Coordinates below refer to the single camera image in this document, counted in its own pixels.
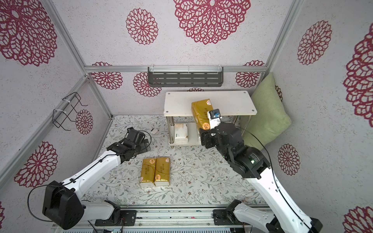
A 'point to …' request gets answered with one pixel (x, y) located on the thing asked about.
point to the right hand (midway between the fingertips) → (207, 126)
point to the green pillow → (272, 118)
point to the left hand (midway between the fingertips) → (141, 146)
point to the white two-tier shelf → (178, 109)
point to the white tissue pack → (181, 133)
